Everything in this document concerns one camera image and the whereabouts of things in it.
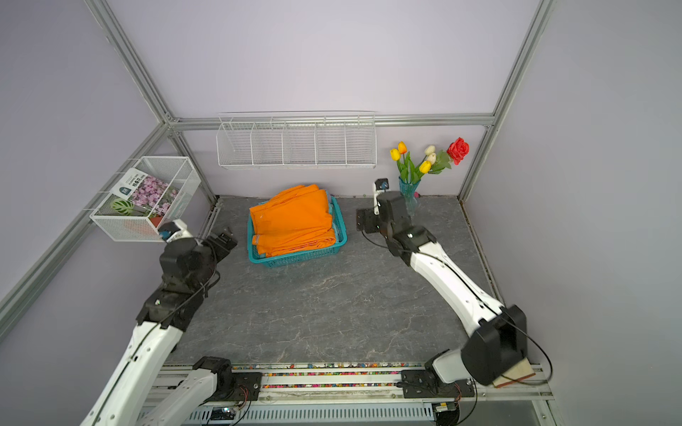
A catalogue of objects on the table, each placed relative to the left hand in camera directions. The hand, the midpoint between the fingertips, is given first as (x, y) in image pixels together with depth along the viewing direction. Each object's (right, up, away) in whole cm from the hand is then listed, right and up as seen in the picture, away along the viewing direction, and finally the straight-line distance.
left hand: (223, 232), depth 71 cm
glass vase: (+56, +15, +26) cm, 64 cm away
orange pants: (+14, +4, +27) cm, 31 cm away
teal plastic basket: (+16, -10, +24) cm, 31 cm away
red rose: (+69, +26, +12) cm, 75 cm away
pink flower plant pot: (-23, +11, +2) cm, 26 cm away
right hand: (+41, +8, +9) cm, 42 cm away
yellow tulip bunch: (+64, +24, +20) cm, 71 cm away
